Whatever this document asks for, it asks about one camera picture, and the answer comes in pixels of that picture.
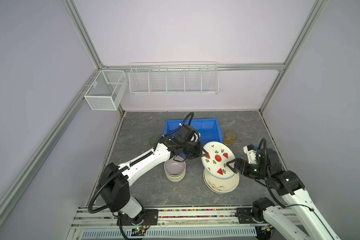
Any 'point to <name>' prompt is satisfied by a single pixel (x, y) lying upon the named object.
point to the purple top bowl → (174, 168)
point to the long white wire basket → (174, 77)
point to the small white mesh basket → (106, 90)
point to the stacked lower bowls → (175, 178)
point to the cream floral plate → (221, 186)
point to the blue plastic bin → (209, 129)
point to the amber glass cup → (230, 135)
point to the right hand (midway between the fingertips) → (233, 166)
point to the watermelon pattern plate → (215, 162)
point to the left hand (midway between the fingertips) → (208, 156)
